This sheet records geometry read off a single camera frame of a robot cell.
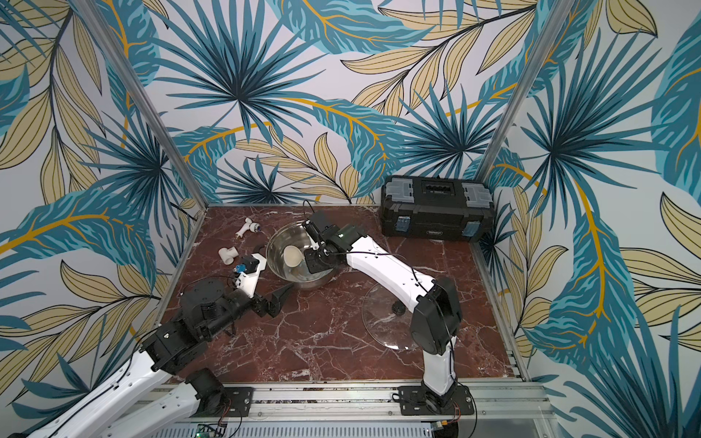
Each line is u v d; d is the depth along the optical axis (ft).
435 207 3.27
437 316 1.50
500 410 2.41
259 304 1.93
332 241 1.87
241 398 2.42
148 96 2.81
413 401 2.40
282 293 2.02
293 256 3.27
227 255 3.29
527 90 2.71
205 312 1.62
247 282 1.91
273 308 2.02
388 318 2.94
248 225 3.60
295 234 3.03
